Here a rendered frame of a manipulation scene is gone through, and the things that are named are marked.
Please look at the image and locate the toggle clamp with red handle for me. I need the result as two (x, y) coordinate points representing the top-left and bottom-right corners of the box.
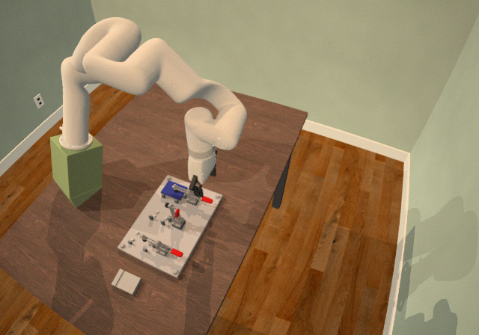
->
(140, 234), (183, 257)
(165, 203), (186, 230)

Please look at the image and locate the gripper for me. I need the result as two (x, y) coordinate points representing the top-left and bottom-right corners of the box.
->
(188, 150), (217, 197)

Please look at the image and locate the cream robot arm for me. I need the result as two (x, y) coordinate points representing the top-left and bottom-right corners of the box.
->
(59, 17), (247, 159)

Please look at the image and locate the blue flat plate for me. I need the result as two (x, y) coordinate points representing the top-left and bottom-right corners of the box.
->
(161, 180), (188, 202)

